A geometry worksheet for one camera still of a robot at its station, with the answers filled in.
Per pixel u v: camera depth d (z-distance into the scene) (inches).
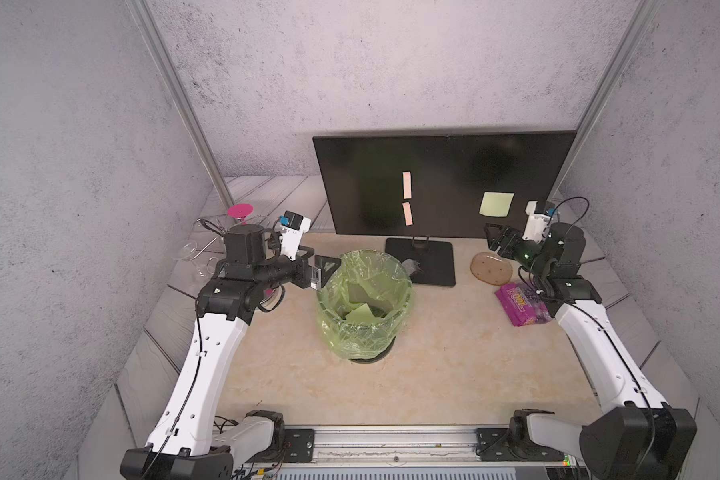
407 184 31.2
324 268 23.5
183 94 33.0
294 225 22.6
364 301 35.5
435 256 44.0
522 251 25.9
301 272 22.9
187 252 31.0
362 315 35.6
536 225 25.9
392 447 29.2
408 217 34.1
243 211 35.1
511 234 25.9
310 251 27.6
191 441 14.4
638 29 28.2
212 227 21.5
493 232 28.5
